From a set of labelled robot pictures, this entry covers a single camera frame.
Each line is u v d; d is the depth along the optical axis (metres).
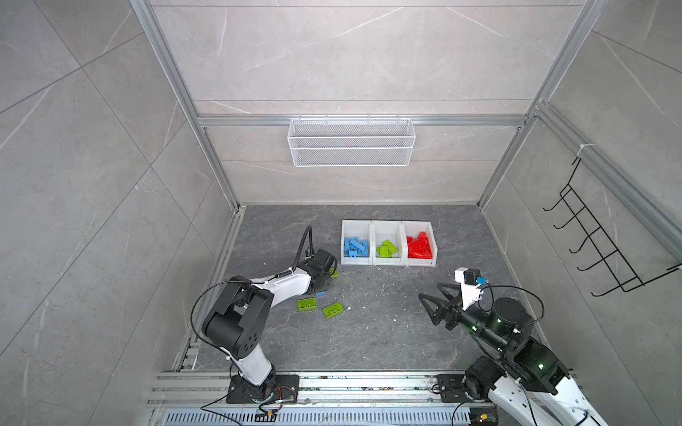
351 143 1.01
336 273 0.95
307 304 0.89
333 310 0.88
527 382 0.48
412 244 0.99
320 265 0.74
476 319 0.57
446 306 0.58
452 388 0.73
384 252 1.01
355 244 1.00
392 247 1.05
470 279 0.58
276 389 0.73
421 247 0.98
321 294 0.90
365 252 0.98
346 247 1.01
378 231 1.07
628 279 0.58
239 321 0.46
